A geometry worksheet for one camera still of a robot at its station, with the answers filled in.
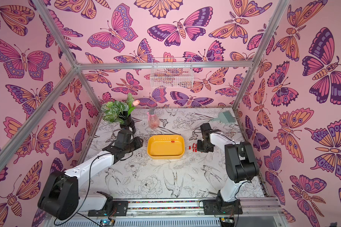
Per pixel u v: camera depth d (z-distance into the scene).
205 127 0.79
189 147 0.97
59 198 0.41
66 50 0.85
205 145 0.80
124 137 0.67
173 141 1.00
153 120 1.08
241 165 0.49
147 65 0.91
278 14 0.71
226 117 1.13
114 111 0.84
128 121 0.95
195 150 0.95
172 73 0.95
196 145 0.86
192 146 0.97
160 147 0.96
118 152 0.63
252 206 0.75
